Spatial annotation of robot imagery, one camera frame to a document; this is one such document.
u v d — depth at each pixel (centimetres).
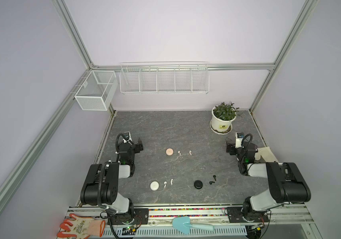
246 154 72
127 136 80
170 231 71
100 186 42
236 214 74
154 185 83
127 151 70
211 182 84
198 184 82
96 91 95
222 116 96
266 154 96
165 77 97
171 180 85
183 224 71
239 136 81
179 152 96
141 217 73
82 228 69
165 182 84
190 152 96
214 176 87
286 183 46
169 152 96
